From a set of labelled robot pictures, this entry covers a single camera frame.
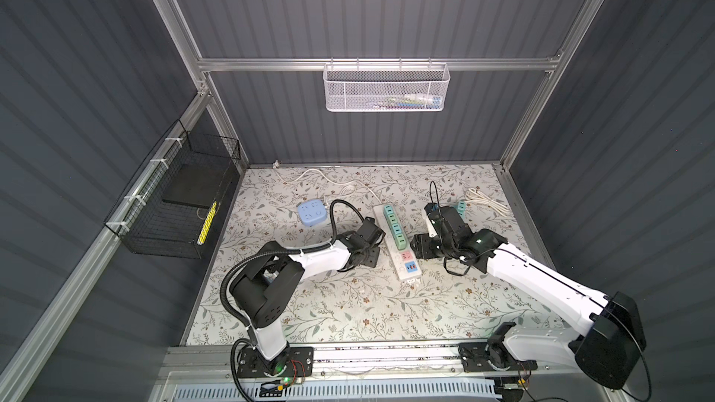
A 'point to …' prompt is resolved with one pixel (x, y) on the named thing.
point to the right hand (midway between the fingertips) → (421, 245)
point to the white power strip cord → (330, 178)
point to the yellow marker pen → (207, 224)
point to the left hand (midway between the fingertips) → (369, 253)
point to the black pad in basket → (197, 184)
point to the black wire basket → (164, 208)
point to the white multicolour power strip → (402, 261)
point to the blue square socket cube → (312, 212)
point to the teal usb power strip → (460, 207)
